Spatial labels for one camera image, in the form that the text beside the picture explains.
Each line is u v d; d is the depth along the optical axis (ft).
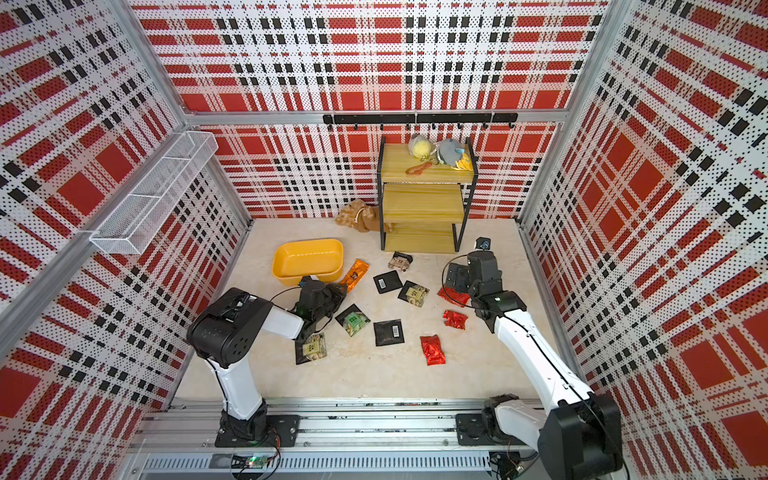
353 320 3.06
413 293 3.24
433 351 2.78
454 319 2.97
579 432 1.26
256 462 2.26
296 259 3.66
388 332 2.98
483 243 2.33
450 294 3.23
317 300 2.58
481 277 1.98
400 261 3.54
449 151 2.77
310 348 2.88
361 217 3.61
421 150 2.91
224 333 1.65
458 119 2.92
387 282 3.34
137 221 2.32
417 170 2.90
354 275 3.42
